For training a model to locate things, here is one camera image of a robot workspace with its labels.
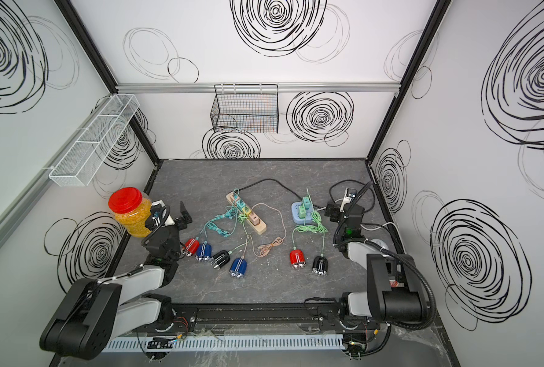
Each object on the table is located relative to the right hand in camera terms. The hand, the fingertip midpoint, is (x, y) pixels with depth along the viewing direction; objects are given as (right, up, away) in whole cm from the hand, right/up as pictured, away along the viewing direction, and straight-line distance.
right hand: (345, 202), depth 90 cm
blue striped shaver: (-41, -23, -8) cm, 48 cm away
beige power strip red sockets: (-34, -11, +3) cm, 36 cm away
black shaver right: (-12, -23, -7) cm, 26 cm away
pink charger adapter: (-37, -7, +1) cm, 37 cm away
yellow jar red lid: (-79, -2, -10) cm, 80 cm away
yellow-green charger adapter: (-39, -4, +1) cm, 40 cm away
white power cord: (+21, -10, +8) cm, 24 cm away
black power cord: (-31, +9, +22) cm, 39 cm away
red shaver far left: (-60, -17, -3) cm, 63 cm away
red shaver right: (-20, -21, -6) cm, 29 cm away
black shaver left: (-48, -21, -6) cm, 53 cm away
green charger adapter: (-15, -1, +5) cm, 16 cm away
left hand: (-67, -1, -8) cm, 67 cm away
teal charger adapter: (-43, -1, +4) cm, 43 cm away
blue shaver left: (-55, -18, -3) cm, 58 cm away
